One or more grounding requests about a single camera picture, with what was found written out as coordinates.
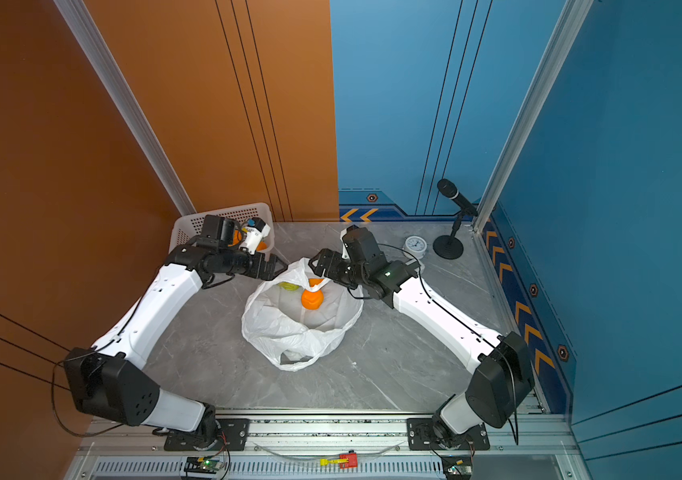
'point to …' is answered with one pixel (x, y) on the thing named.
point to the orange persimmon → (312, 300)
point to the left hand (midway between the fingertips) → (274, 259)
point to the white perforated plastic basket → (186, 229)
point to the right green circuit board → (457, 467)
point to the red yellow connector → (346, 460)
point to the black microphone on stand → (450, 247)
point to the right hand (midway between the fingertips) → (316, 267)
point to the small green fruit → (289, 286)
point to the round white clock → (415, 245)
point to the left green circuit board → (204, 465)
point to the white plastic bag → (276, 323)
